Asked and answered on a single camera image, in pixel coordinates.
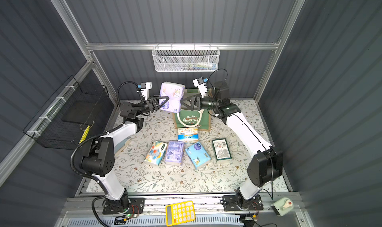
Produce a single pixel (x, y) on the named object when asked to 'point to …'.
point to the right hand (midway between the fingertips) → (186, 100)
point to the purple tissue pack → (174, 153)
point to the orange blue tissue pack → (189, 135)
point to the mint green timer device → (282, 206)
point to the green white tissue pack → (221, 149)
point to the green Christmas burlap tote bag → (198, 119)
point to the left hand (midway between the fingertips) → (171, 100)
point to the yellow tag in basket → (84, 134)
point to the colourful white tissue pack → (156, 153)
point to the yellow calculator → (179, 213)
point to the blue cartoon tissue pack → (198, 155)
